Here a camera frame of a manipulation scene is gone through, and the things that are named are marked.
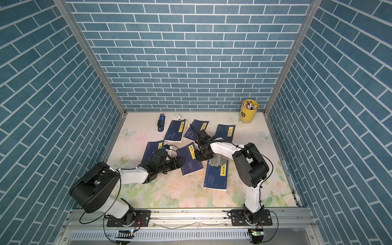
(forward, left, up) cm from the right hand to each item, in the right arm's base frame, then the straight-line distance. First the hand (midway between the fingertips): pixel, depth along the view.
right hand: (199, 158), depth 93 cm
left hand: (-4, +8, +2) cm, 9 cm away
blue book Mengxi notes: (-11, -11, -1) cm, 15 cm away
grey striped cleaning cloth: (-1, -11, +3) cm, 12 cm away
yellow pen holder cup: (+36, -32, +11) cm, 50 cm away
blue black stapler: (+24, +30, +4) cm, 38 cm away
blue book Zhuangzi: (+23, -17, 0) cm, 29 cm away
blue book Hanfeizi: (+19, +19, +1) cm, 27 cm away
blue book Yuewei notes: (+27, +5, -1) cm, 28 cm away
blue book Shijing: (+7, +32, 0) cm, 32 cm away
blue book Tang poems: (-4, +4, 0) cm, 6 cm away
